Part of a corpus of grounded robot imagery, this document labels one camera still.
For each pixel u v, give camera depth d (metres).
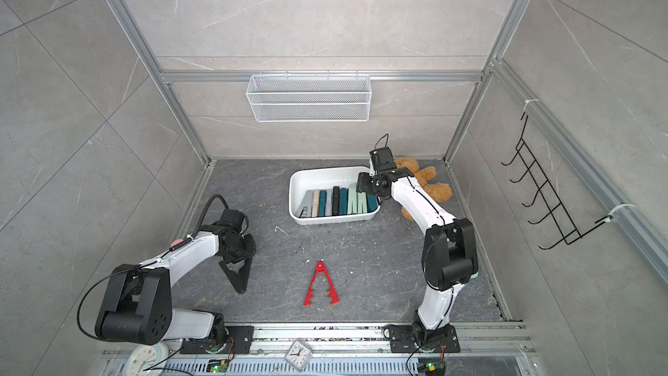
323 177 1.10
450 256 0.48
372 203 0.99
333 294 0.82
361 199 0.99
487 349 0.73
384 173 0.66
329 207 1.00
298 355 0.70
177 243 0.53
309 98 1.00
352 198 1.01
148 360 0.68
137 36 0.80
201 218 0.66
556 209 0.63
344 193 1.04
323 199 1.01
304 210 1.01
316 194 1.04
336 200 1.01
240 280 0.84
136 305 0.42
